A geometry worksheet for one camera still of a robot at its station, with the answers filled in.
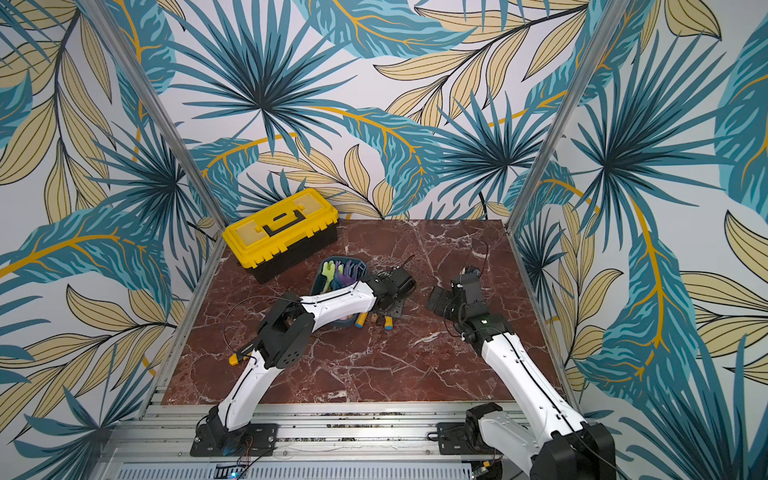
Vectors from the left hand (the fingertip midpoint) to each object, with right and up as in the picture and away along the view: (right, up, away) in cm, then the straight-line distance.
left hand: (391, 310), depth 96 cm
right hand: (+15, +6, -13) cm, 21 cm away
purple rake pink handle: (-14, +11, +3) cm, 18 cm away
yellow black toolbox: (-34, +24, -2) cm, 42 cm away
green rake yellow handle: (-1, -4, -3) cm, 5 cm away
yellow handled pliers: (-45, -12, -11) cm, 48 cm away
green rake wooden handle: (-21, +13, +4) cm, 25 cm away
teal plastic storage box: (-24, +9, +4) cm, 26 cm away
